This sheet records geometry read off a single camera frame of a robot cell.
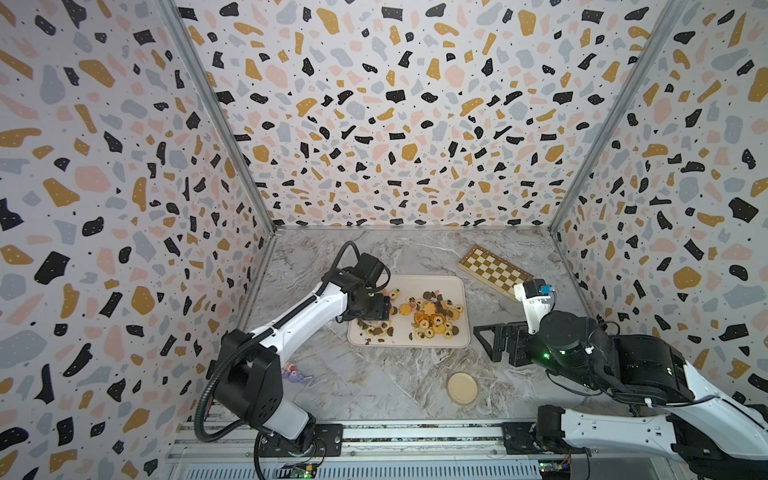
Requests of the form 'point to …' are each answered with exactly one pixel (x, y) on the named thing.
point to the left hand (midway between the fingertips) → (380, 311)
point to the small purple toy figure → (290, 371)
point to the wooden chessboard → (494, 271)
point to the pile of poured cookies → (432, 315)
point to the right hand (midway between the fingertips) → (488, 332)
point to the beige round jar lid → (462, 388)
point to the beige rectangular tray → (403, 286)
